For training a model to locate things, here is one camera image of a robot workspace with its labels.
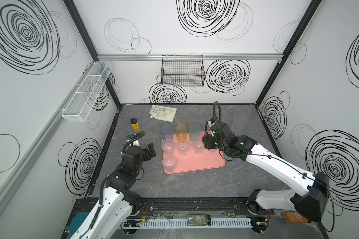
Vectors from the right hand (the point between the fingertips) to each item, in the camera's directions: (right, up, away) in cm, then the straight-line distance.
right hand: (203, 139), depth 76 cm
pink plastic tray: (-6, -13, +17) cm, 23 cm away
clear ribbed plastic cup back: (-19, -16, +12) cm, 28 cm away
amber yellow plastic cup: (-12, +4, +16) cm, 20 cm away
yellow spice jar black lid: (-43, +7, +23) cm, 49 cm away
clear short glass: (-10, -7, +17) cm, 21 cm away
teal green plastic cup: (-3, +3, +19) cm, 19 cm away
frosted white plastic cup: (+28, +7, +25) cm, 38 cm away
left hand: (-30, -3, +1) cm, 30 cm away
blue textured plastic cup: (-20, +3, +11) cm, 23 cm away
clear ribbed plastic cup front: (-20, -6, +15) cm, 26 cm away
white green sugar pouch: (-26, +15, +38) cm, 48 cm away
